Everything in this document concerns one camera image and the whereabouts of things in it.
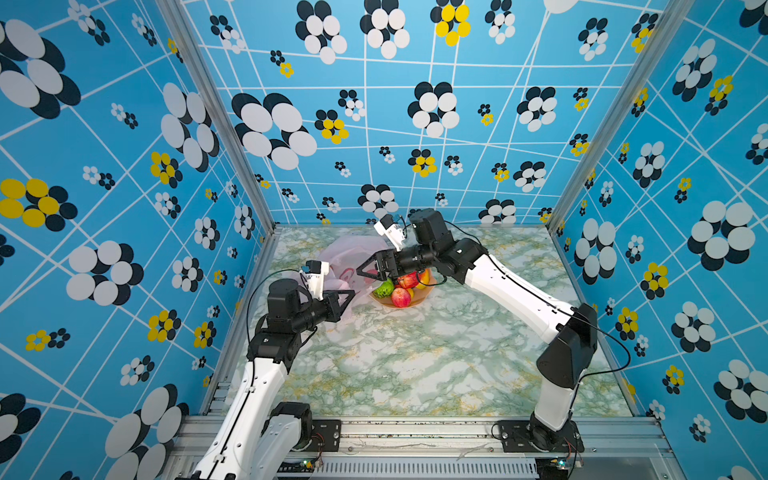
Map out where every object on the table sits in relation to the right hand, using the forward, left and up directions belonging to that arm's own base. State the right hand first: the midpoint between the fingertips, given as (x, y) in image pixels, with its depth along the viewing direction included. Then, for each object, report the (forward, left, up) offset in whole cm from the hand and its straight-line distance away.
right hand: (372, 268), depth 72 cm
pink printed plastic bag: (+11, +9, -9) cm, 17 cm away
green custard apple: (+7, -2, -20) cm, 21 cm away
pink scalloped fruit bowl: (+8, -13, -26) cm, 30 cm away
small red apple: (+4, -7, -21) cm, 22 cm away
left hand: (-4, +5, -6) cm, 8 cm away
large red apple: (+10, -9, -19) cm, 24 cm away
